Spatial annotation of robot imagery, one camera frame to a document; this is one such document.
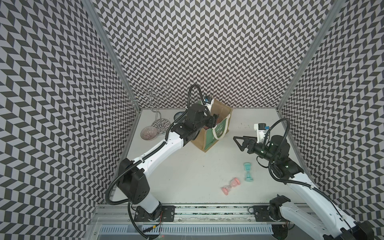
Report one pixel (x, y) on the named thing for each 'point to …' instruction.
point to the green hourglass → (248, 178)
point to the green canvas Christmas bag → (207, 136)
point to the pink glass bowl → (148, 133)
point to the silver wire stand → (151, 92)
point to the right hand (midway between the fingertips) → (238, 140)
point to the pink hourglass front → (234, 182)
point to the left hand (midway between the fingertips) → (213, 113)
